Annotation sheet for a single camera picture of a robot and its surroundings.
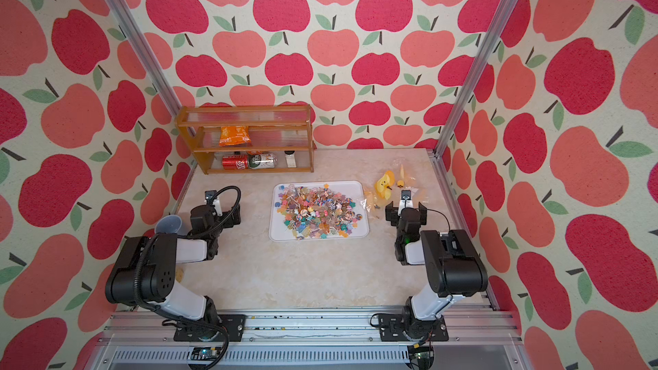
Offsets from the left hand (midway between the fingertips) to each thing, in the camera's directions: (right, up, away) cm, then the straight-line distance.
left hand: (226, 208), depth 95 cm
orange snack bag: (0, +29, +7) cm, 29 cm away
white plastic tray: (+50, +6, +13) cm, 52 cm away
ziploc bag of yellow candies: (+66, +8, +9) cm, 67 cm away
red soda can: (-1, +18, +13) cm, 23 cm away
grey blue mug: (-18, -4, -7) cm, 19 cm away
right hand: (+69, 0, -2) cm, 69 cm away
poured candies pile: (+34, -1, 0) cm, 34 cm away
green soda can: (+10, +18, +13) cm, 25 cm away
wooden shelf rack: (+9, +30, +24) cm, 39 cm away
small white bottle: (+22, +20, +13) cm, 32 cm away
